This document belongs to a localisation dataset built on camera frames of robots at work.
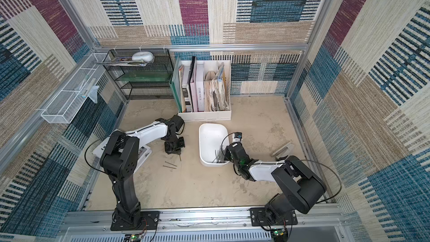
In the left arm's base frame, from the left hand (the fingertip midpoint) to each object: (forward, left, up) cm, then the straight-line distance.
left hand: (182, 152), depth 95 cm
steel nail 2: (-6, +6, +1) cm, 9 cm away
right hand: (+1, -24, +5) cm, 25 cm away
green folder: (+23, +1, +31) cm, 39 cm away
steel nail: (-4, -21, +1) cm, 21 cm away
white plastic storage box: (+8, -17, +2) cm, 19 cm away
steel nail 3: (-8, +6, 0) cm, 10 cm away
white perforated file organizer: (+29, -14, +20) cm, 38 cm away
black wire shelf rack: (+38, +24, +25) cm, 52 cm away
